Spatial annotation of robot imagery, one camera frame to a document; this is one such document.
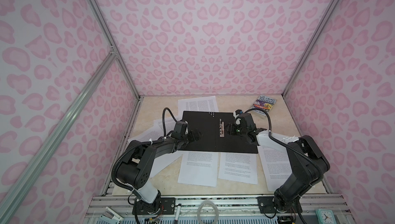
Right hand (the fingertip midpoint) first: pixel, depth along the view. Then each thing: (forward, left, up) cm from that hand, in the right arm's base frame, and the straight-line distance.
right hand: (229, 126), depth 93 cm
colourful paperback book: (+25, -29, -7) cm, 39 cm away
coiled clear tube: (-41, +9, -9) cm, 43 cm away
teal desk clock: (-43, -40, -6) cm, 59 cm away
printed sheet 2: (-22, -6, -9) cm, 24 cm away
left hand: (-5, +19, -4) cm, 20 cm away
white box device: (-45, +57, -5) cm, 73 cm away
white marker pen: (-44, +26, -6) cm, 51 cm away
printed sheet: (-23, +17, -9) cm, 30 cm away
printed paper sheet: (+26, +15, -10) cm, 32 cm away
